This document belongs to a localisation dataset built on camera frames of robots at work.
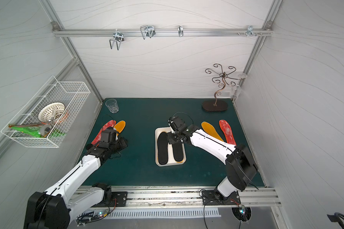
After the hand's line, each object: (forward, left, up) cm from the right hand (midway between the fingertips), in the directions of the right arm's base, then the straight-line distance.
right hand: (170, 137), depth 85 cm
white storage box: (-10, -1, -12) cm, 15 cm away
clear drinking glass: (+30, +49, -6) cm, 58 cm away
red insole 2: (+16, -39, -12) cm, 44 cm away
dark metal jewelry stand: (+37, -33, -11) cm, 51 cm away
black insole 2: (-5, -5, -10) cm, 12 cm away
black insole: (-1, +6, -10) cm, 12 cm away
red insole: (+2, +51, -10) cm, 52 cm away
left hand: (-3, +26, -1) cm, 27 cm away
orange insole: (+15, +40, -13) cm, 45 cm away
